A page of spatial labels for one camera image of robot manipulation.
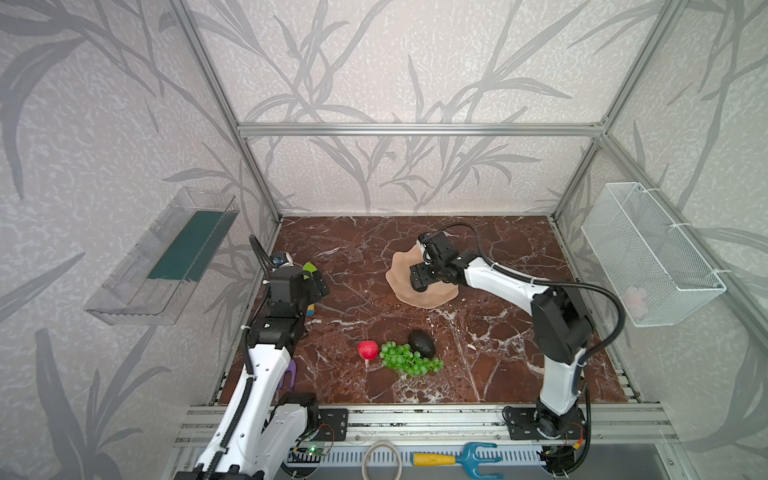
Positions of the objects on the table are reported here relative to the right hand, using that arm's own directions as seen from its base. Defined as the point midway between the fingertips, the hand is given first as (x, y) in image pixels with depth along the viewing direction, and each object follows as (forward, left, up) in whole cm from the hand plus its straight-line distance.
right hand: (424, 261), depth 94 cm
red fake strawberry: (-26, +16, -6) cm, 31 cm away
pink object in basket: (-20, -51, +11) cm, 56 cm away
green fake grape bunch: (-28, +7, -6) cm, 29 cm away
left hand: (-10, +31, +12) cm, 35 cm away
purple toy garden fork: (-30, +38, -10) cm, 49 cm away
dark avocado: (-24, +1, -5) cm, 24 cm away
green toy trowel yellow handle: (+5, +40, -10) cm, 42 cm away
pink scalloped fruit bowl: (-7, -4, -9) cm, 12 cm away
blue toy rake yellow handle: (-50, -8, -9) cm, 52 cm away
